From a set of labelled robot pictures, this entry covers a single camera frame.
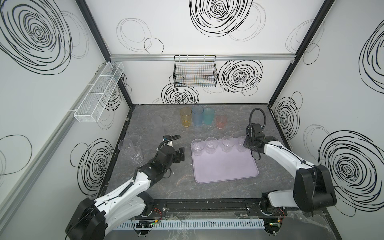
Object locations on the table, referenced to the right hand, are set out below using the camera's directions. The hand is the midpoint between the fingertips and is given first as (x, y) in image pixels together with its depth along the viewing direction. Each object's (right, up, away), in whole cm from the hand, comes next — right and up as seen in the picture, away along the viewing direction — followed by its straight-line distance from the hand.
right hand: (246, 143), depth 90 cm
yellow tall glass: (-37, +19, +7) cm, 42 cm away
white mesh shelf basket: (-83, +22, -16) cm, 87 cm away
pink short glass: (-13, +13, +16) cm, 24 cm away
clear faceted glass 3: (-30, -2, +4) cm, 30 cm away
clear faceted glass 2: (-20, -2, +6) cm, 21 cm away
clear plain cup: (-75, -3, +4) cm, 76 cm away
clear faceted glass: (-11, -1, +4) cm, 11 cm away
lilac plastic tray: (-15, -13, -2) cm, 20 cm away
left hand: (-40, -1, -7) cm, 41 cm away
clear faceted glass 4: (-68, -8, +1) cm, 68 cm away
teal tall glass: (-22, +17, +13) cm, 31 cm away
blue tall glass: (-29, +18, +11) cm, 36 cm away
